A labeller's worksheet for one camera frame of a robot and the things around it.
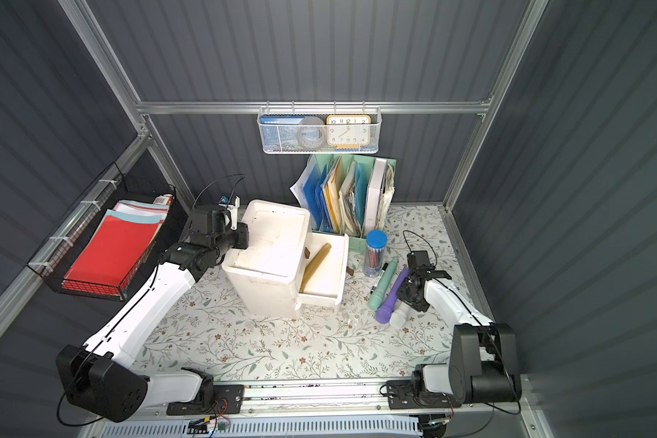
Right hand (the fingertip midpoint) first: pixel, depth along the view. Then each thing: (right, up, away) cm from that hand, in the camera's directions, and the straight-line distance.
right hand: (413, 297), depth 89 cm
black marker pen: (-12, +3, +7) cm, 14 cm away
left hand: (-54, +24, -9) cm, 60 cm away
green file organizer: (-21, +35, +5) cm, 41 cm away
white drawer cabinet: (-44, +10, -18) cm, 49 cm away
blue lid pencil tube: (-13, +19, -4) cm, 23 cm away
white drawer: (-29, +5, -1) cm, 29 cm away
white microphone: (-6, -4, -6) cm, 9 cm away
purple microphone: (-10, -4, -4) cm, 12 cm away
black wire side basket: (-89, +33, -12) cm, 96 cm away
